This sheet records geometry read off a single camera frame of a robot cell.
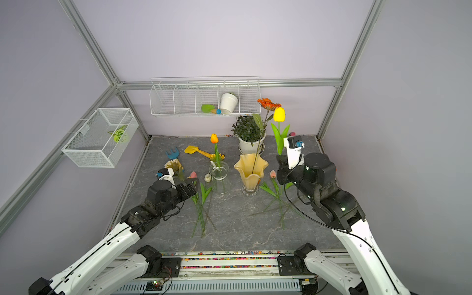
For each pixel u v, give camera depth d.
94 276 0.44
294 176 0.54
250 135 0.99
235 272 0.74
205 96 0.99
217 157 1.07
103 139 0.84
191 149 1.14
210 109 1.00
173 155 1.11
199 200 0.93
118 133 0.81
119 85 0.93
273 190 0.96
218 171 0.91
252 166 0.87
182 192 0.67
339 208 0.39
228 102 0.92
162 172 0.68
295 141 0.48
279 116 0.53
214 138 0.80
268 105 0.72
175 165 1.01
